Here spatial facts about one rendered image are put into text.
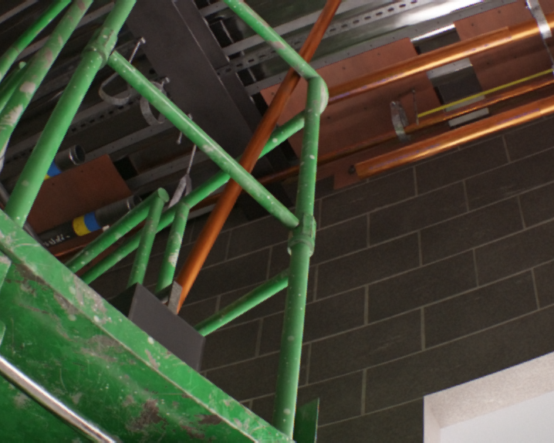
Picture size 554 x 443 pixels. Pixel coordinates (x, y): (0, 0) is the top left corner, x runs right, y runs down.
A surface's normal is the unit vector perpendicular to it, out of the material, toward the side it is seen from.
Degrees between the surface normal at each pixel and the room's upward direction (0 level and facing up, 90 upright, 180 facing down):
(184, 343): 90
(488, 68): 180
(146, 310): 90
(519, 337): 90
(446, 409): 180
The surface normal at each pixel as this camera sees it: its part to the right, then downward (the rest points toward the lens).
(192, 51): -0.09, 0.60
